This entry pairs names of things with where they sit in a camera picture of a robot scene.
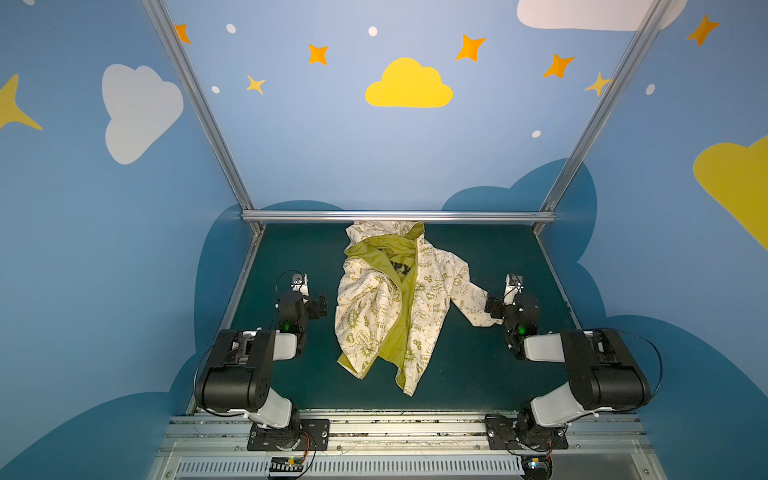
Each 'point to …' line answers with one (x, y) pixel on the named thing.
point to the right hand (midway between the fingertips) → (507, 289)
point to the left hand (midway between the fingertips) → (306, 292)
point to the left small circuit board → (287, 464)
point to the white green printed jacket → (391, 293)
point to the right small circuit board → (536, 467)
